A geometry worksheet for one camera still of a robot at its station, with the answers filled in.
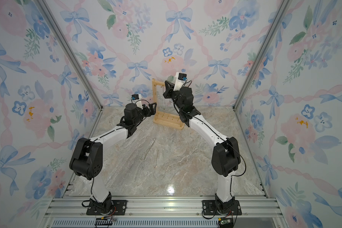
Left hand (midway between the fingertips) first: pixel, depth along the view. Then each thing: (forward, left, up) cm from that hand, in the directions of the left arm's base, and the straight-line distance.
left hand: (152, 103), depth 89 cm
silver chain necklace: (-26, +7, -25) cm, 37 cm away
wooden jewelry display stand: (+2, -6, -18) cm, 19 cm away
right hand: (0, -9, +16) cm, 19 cm away
